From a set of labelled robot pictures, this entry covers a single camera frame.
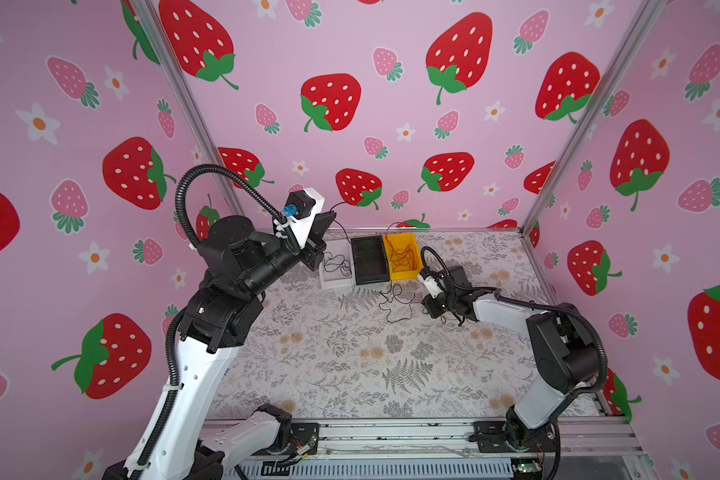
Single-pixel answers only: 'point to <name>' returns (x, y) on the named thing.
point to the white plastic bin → (336, 270)
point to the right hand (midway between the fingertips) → (424, 299)
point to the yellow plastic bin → (400, 241)
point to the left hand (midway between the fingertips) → (331, 210)
